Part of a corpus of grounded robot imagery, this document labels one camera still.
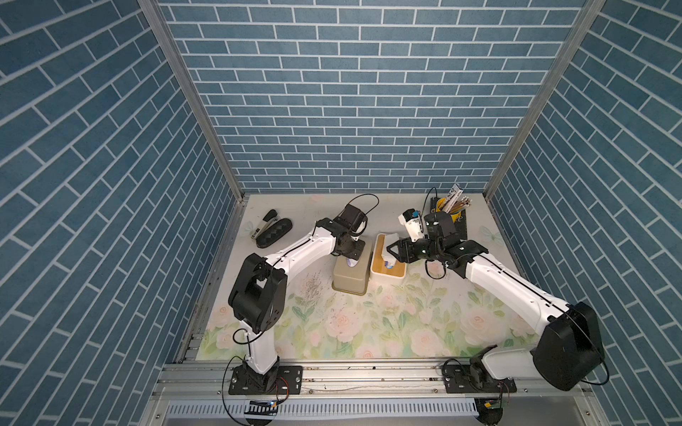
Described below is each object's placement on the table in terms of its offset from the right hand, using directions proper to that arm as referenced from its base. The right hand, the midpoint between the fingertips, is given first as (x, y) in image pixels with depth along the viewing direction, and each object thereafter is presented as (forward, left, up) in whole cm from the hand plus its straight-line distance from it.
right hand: (395, 247), depth 82 cm
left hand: (+3, +11, -8) cm, 14 cm away
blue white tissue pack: (-2, +2, -4) cm, 5 cm away
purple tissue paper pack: (-2, +14, -9) cm, 16 cm away
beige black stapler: (+19, +49, -13) cm, 54 cm away
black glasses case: (+12, +46, -14) cm, 49 cm away
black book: (+25, -30, -16) cm, 42 cm away
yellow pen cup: (+27, -19, -7) cm, 34 cm away
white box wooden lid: (0, +5, -12) cm, 13 cm away
